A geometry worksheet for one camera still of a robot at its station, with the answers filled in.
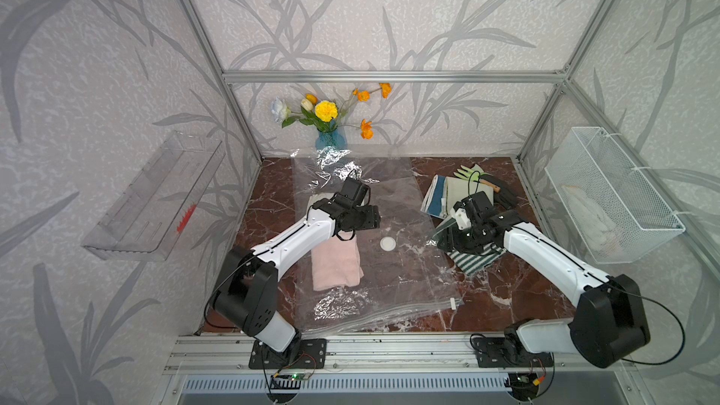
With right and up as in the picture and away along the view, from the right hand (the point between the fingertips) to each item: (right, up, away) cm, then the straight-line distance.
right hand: (445, 243), depth 85 cm
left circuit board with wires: (-44, -33, -12) cm, 57 cm away
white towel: (-45, +13, +20) cm, 51 cm away
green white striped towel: (+8, -7, +2) cm, 11 cm away
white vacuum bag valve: (-18, -2, +9) cm, 20 cm away
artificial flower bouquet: (-39, +41, +6) cm, 57 cm away
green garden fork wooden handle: (+22, +18, +24) cm, 37 cm away
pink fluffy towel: (-34, -7, +2) cm, 35 cm away
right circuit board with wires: (+16, -33, -15) cm, 40 cm away
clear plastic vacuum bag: (-12, -12, +1) cm, 17 cm away
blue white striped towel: (0, +11, +18) cm, 21 cm away
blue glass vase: (-38, +36, +24) cm, 57 cm away
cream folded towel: (+9, +16, +18) cm, 26 cm away
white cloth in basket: (+38, +6, -11) cm, 40 cm away
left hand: (-22, +7, +2) cm, 24 cm away
